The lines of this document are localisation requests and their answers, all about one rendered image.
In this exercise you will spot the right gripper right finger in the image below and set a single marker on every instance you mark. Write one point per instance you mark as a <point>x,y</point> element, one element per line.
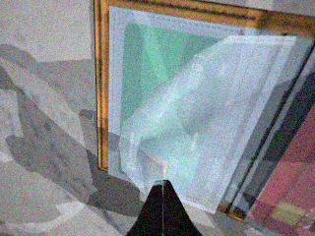
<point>175,220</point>

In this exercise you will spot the clear plastic sheet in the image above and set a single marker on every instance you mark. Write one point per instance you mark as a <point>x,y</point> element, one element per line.
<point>194,125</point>

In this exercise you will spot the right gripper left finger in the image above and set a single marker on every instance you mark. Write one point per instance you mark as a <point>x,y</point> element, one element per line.
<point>149,221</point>

